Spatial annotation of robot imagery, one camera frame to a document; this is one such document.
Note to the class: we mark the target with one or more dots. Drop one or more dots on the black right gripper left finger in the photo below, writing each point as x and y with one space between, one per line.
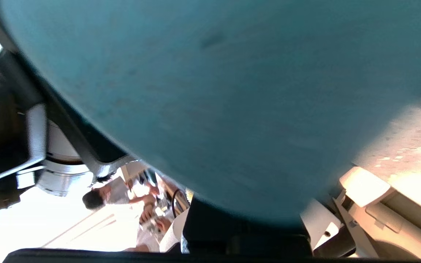
214 237

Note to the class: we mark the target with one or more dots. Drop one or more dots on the teal bowl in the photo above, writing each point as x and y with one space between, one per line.
232 91

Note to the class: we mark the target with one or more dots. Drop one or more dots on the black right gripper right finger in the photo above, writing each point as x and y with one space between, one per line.
280 241

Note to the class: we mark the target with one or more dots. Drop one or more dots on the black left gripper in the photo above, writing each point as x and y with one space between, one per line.
2 120

